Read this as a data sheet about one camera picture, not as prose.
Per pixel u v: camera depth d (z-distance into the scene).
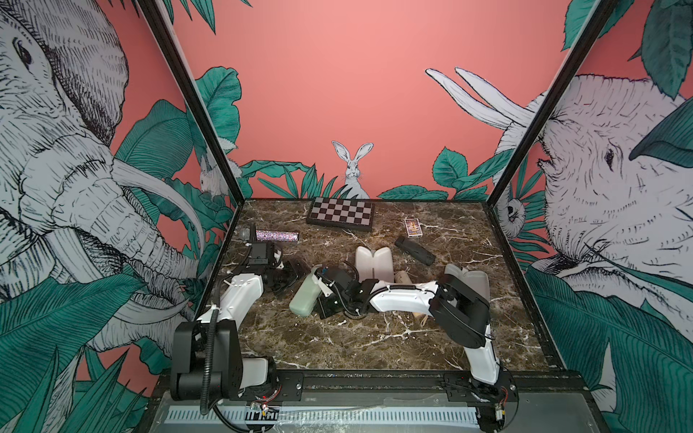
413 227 1.11
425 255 1.00
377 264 1.01
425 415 0.70
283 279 0.75
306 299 0.86
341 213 1.14
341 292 0.68
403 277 0.93
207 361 0.38
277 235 1.04
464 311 0.51
